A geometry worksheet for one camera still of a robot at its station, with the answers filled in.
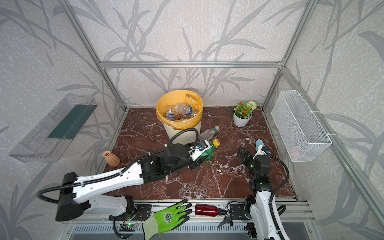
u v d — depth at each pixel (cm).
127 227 72
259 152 74
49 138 64
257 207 61
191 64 96
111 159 83
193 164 60
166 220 71
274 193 56
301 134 63
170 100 91
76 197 39
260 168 61
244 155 74
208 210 71
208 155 63
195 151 54
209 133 105
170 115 91
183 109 85
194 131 50
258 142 99
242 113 98
